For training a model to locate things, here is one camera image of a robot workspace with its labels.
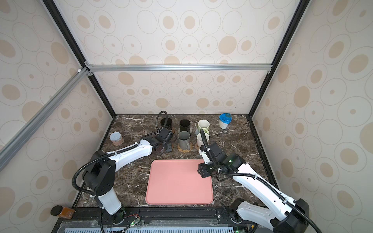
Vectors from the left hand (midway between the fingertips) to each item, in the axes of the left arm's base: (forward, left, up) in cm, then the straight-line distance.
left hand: (172, 144), depth 90 cm
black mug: (+17, -7, -3) cm, 19 cm away
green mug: (+18, -21, -2) cm, 28 cm away
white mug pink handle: (+3, -18, -1) cm, 18 cm away
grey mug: (+6, -7, -2) cm, 10 cm away
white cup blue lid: (+23, -36, -2) cm, 43 cm away
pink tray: (-19, -4, -10) cm, 22 cm away
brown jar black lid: (-37, +48, -1) cm, 61 cm away
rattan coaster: (+2, -6, -11) cm, 13 cm away
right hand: (-18, -18, +4) cm, 26 cm away
